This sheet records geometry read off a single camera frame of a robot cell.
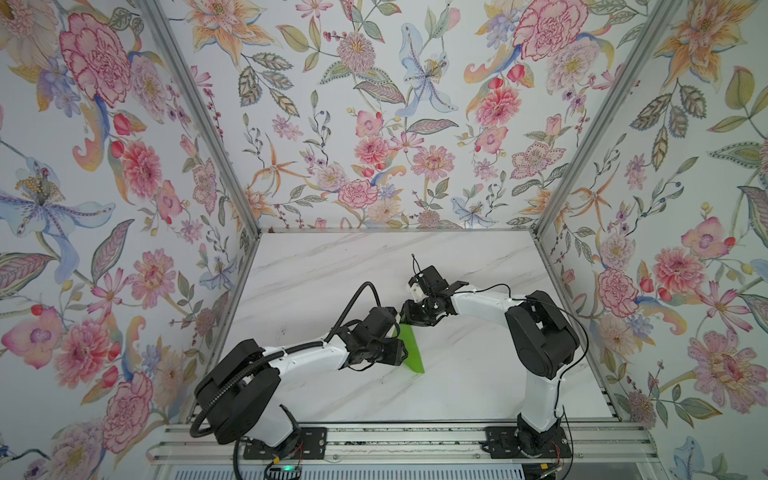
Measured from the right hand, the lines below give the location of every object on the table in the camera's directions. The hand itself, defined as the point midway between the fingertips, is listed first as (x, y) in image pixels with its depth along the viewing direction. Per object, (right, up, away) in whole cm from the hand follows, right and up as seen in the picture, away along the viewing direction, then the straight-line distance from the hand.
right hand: (401, 319), depth 94 cm
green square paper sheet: (+3, -11, -7) cm, 13 cm away
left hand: (+1, -8, -12) cm, 14 cm away
